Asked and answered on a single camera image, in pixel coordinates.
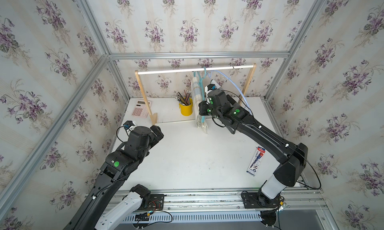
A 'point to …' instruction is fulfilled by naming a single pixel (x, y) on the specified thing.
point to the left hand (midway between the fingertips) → (158, 134)
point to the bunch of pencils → (184, 100)
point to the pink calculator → (140, 110)
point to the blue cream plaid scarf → (196, 96)
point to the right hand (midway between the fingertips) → (200, 104)
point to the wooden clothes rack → (154, 118)
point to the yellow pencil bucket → (186, 110)
